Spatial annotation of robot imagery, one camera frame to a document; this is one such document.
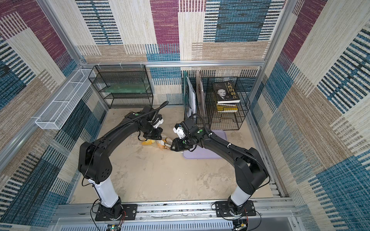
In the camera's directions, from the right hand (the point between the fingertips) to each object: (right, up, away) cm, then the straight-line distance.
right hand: (176, 149), depth 82 cm
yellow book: (+30, +24, +7) cm, 39 cm away
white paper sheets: (+8, +30, +7) cm, 32 cm away
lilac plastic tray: (+14, -5, +12) cm, 19 cm away
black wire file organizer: (+29, +15, +17) cm, 37 cm away
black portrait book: (+32, +35, +15) cm, 50 cm away
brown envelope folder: (+15, +34, +17) cm, 41 cm away
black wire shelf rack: (-40, +41, +23) cm, 62 cm away
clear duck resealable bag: (-7, +3, +3) cm, 8 cm away
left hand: (-9, +6, +5) cm, 12 cm away
